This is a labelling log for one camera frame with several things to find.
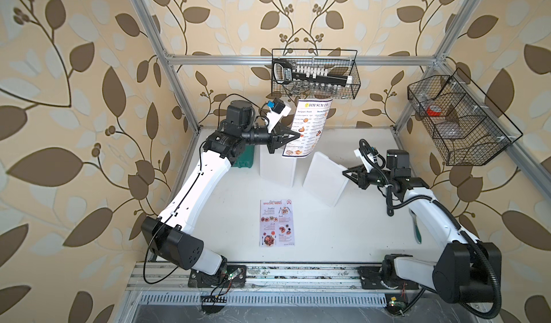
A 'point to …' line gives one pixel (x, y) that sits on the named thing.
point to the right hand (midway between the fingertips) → (345, 172)
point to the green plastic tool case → (246, 157)
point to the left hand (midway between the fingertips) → (294, 131)
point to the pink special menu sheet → (276, 225)
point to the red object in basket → (434, 110)
